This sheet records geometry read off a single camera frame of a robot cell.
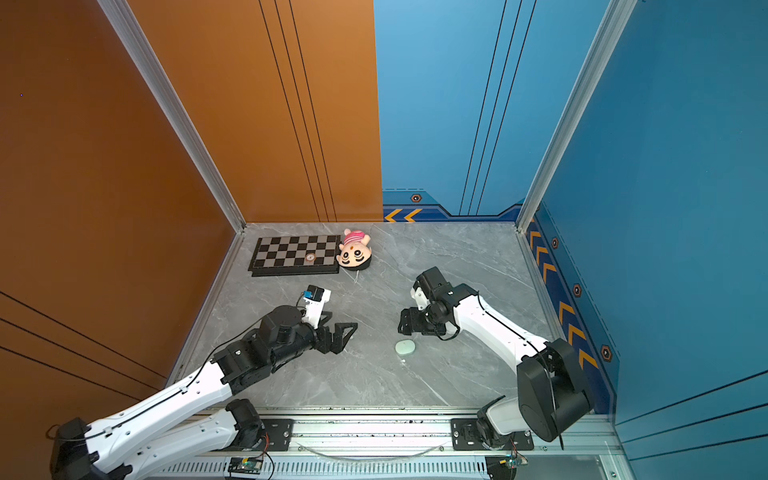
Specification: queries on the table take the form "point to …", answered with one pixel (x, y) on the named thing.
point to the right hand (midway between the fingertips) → (407, 330)
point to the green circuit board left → (245, 465)
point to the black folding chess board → (287, 256)
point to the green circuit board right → (514, 460)
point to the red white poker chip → (310, 258)
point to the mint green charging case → (405, 347)
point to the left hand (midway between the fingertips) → (346, 318)
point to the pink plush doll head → (355, 253)
